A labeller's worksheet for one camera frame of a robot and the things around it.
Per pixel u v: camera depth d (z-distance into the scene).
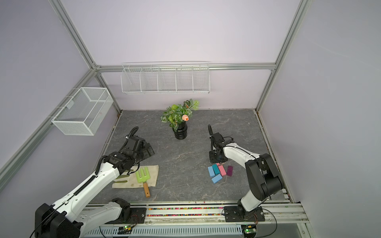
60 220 0.38
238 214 0.73
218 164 0.90
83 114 0.81
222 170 0.88
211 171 0.87
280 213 0.76
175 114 0.81
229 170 0.89
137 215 0.74
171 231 0.77
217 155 0.78
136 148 0.62
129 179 0.85
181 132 1.00
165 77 1.00
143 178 0.85
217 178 0.85
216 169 0.89
